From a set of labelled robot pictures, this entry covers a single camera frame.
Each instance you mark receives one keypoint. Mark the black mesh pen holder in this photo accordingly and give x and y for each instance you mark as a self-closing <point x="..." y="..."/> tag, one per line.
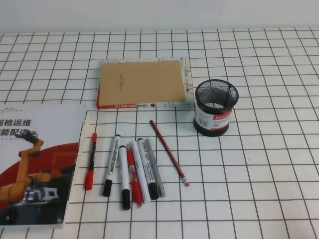
<point x="215" y="100"/>

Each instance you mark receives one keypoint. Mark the grey pen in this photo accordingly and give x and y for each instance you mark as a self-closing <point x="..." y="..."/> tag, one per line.
<point x="160" y="187"/>

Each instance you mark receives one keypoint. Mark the white marker under red pen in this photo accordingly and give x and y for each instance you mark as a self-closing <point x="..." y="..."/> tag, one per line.
<point x="141" y="173"/>

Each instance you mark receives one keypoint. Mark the red gel pen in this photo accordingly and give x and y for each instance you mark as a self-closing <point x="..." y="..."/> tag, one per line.
<point x="137" y="192"/>

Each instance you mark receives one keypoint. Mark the thin black red pen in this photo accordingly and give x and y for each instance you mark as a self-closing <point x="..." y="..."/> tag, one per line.
<point x="90" y="173"/>

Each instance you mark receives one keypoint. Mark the brown kraft notebook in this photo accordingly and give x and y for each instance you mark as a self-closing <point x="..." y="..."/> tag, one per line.
<point x="130" y="84"/>

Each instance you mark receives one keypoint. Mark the red white book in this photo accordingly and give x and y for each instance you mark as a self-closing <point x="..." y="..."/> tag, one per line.
<point x="186" y="75"/>

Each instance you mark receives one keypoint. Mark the white board marker black cap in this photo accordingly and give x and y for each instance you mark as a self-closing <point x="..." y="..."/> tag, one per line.
<point x="112" y="161"/>

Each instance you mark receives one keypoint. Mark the red pencil with eraser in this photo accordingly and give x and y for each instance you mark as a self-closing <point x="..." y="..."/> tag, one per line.
<point x="174" y="161"/>

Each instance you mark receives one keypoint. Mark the white marker black cap right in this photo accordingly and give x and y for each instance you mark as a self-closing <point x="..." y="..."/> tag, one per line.
<point x="152" y="186"/>

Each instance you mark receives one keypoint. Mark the plain white marker black cap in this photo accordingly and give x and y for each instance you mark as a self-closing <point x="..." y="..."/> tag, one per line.
<point x="125" y="182"/>

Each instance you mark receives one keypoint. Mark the robot brochure booklet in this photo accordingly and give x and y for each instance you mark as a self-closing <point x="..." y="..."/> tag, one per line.
<point x="39" y="146"/>

